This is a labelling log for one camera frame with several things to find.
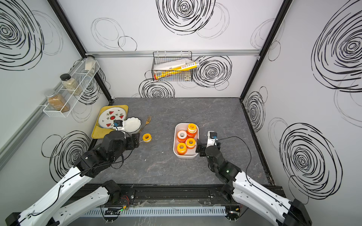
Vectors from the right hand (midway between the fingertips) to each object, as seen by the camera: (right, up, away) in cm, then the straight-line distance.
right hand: (204, 141), depth 79 cm
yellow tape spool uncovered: (-6, +4, +15) cm, 17 cm away
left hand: (-38, +5, -7) cm, 39 cm away
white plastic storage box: (-8, -10, +10) cm, 16 cm away
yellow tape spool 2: (-13, -6, +8) cm, 17 cm away
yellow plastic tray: (-72, +2, +21) cm, 75 cm away
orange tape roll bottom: (-13, 0, +14) cm, 19 cm away
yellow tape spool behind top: (-36, -1, +15) cm, 39 cm away
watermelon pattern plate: (-70, +14, +30) cm, 78 cm away
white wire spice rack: (-75, +25, -3) cm, 79 cm away
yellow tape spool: (-7, -4, +11) cm, 14 cm away
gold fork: (-39, +9, +27) cm, 48 cm away
